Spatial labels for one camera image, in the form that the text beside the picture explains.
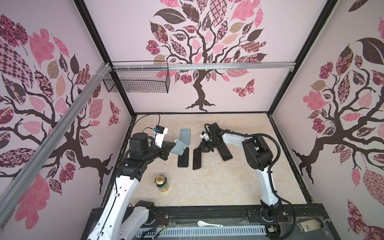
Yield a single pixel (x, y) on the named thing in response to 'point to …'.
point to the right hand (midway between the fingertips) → (197, 148)
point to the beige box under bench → (310, 225)
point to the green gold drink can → (162, 183)
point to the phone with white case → (196, 159)
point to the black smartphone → (183, 160)
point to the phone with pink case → (224, 152)
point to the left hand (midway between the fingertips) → (173, 146)
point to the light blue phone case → (185, 136)
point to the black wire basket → (139, 80)
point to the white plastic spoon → (201, 223)
